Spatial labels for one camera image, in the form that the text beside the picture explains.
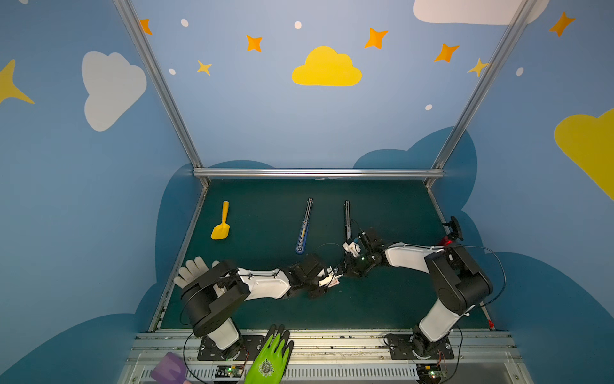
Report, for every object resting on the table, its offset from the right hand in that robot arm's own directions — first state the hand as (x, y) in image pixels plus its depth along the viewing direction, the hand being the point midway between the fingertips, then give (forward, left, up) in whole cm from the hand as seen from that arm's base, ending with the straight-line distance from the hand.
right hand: (340, 271), depth 90 cm
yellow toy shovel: (+16, +51, 0) cm, 54 cm away
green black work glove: (-31, +22, +1) cm, 38 cm away
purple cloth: (-34, +51, +2) cm, 62 cm away
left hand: (-4, +5, 0) cm, 6 cm away
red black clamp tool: (+11, -40, +14) cm, 44 cm away
